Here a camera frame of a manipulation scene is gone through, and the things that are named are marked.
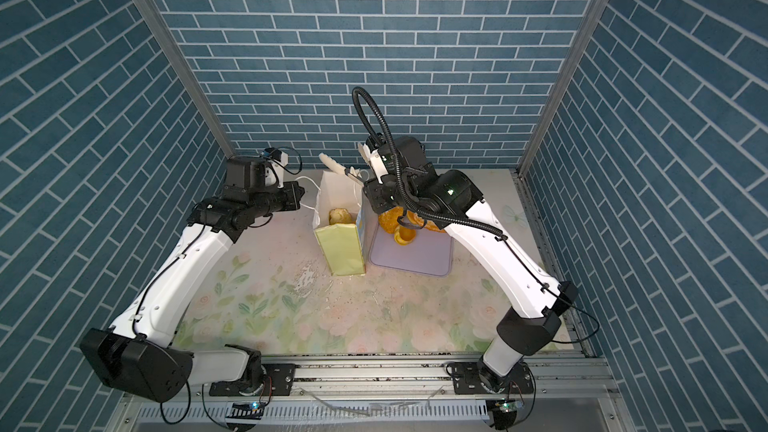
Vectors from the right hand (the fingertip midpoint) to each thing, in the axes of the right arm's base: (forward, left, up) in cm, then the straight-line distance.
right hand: (368, 182), depth 66 cm
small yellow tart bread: (+8, -7, -33) cm, 35 cm away
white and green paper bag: (-3, +8, -12) cm, 15 cm away
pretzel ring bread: (+11, +14, -29) cm, 34 cm away
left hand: (+4, +18, -8) cm, 20 cm away
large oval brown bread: (+14, -2, -32) cm, 35 cm away
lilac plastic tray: (+6, -16, -39) cm, 43 cm away
